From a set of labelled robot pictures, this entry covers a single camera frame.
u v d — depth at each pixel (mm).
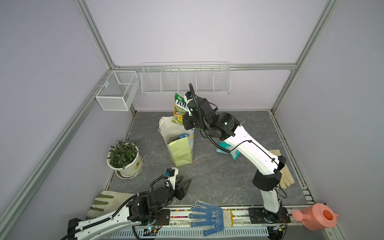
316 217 642
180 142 738
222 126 441
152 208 594
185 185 696
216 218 738
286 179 848
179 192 662
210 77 1024
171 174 643
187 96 552
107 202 788
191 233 707
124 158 754
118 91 949
